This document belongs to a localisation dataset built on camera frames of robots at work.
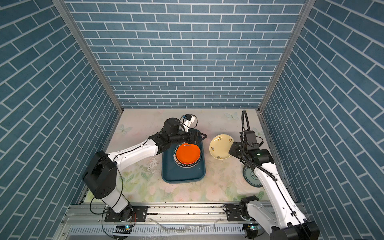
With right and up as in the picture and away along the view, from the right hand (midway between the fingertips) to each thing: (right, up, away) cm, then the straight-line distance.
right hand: (231, 146), depth 78 cm
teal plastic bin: (-33, -18, +9) cm, 38 cm away
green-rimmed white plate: (-25, -13, +10) cm, 30 cm away
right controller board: (+9, -38, -7) cm, 40 cm away
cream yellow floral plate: (-5, -1, +6) cm, 8 cm away
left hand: (-16, +6, +1) cm, 17 cm away
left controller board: (-54, -40, -6) cm, 68 cm away
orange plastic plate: (-24, -7, +13) cm, 28 cm away
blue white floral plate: (+14, -19, +8) cm, 25 cm away
